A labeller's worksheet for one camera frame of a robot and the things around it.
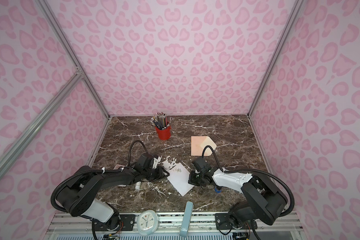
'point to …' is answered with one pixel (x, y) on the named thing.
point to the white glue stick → (138, 185)
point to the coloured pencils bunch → (160, 120)
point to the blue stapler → (218, 191)
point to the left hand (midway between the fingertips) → (170, 173)
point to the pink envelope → (198, 143)
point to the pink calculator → (117, 166)
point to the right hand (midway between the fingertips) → (188, 181)
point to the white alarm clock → (147, 222)
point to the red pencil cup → (165, 134)
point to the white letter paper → (179, 178)
